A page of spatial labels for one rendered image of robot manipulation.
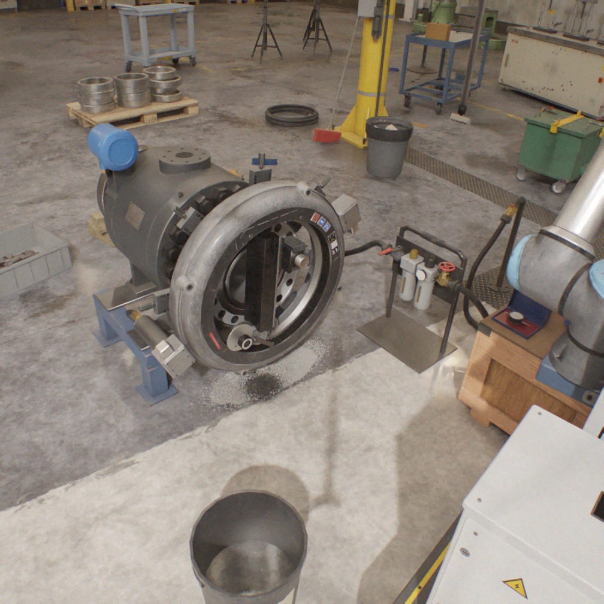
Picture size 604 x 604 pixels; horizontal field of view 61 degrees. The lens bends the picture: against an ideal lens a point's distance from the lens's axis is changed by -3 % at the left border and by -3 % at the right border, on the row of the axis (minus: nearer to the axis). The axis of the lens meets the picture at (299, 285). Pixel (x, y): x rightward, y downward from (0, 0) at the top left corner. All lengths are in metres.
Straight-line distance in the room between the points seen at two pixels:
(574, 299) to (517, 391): 0.91
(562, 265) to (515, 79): 6.99
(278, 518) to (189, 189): 1.20
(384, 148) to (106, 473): 3.32
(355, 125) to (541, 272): 4.33
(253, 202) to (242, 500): 0.91
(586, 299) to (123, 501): 1.63
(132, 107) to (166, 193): 3.94
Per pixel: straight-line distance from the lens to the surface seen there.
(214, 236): 1.70
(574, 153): 4.76
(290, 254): 1.79
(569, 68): 7.69
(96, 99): 5.84
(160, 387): 2.38
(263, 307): 1.91
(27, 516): 2.17
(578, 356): 1.44
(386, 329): 2.77
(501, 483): 1.13
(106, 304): 2.55
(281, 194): 1.79
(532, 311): 2.26
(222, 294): 1.96
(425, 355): 2.66
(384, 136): 4.45
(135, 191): 2.26
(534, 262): 1.43
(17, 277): 3.25
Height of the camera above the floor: 1.69
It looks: 34 degrees down
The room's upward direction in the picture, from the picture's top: 3 degrees clockwise
